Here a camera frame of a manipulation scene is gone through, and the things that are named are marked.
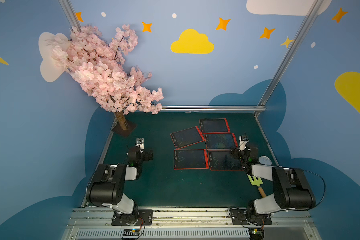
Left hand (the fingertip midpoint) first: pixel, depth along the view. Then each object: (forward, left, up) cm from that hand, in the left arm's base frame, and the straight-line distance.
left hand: (144, 146), depth 95 cm
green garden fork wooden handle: (-20, -69, -5) cm, 72 cm away
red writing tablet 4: (-5, -30, -6) cm, 31 cm away
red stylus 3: (-9, -41, -5) cm, 42 cm away
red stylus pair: (+25, -60, -6) cm, 65 cm away
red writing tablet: (+12, -28, -6) cm, 31 cm away
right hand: (+2, -63, +1) cm, 63 cm away
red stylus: (+17, -38, -6) cm, 42 cm away
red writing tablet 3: (+24, -49, -6) cm, 55 cm away
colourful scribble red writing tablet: (+9, -52, -5) cm, 53 cm away
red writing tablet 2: (-6, -51, -5) cm, 52 cm away
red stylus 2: (+11, -63, -6) cm, 64 cm away
